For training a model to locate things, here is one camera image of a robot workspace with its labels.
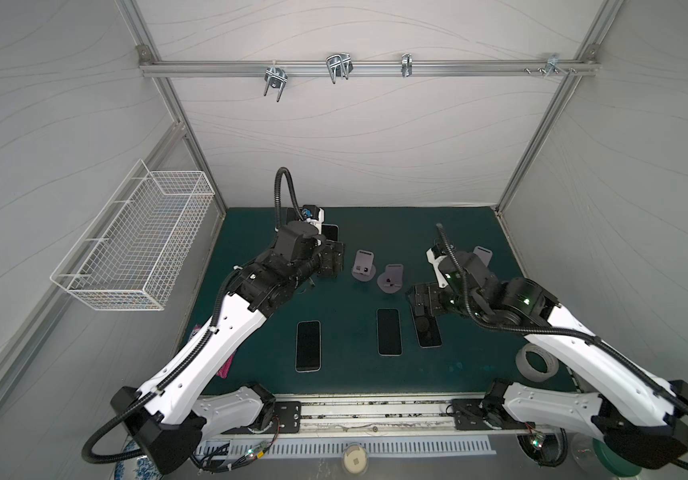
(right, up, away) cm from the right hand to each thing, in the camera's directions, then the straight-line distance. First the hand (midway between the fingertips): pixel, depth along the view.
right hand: (427, 283), depth 69 cm
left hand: (-22, +10, +2) cm, 24 cm away
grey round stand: (-14, 0, +28) cm, 31 cm away
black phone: (-30, -23, +14) cm, 41 cm away
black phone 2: (-7, -18, +17) cm, 26 cm away
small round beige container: (-17, -34, -10) cm, 39 cm away
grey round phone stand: (+26, +5, +28) cm, 38 cm away
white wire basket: (-69, +7, -1) cm, 70 cm away
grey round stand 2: (-5, -3, +25) cm, 25 cm away
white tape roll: (+29, -25, +9) cm, 39 cm away
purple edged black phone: (+5, -17, +20) cm, 27 cm away
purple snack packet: (-53, -25, +11) cm, 59 cm away
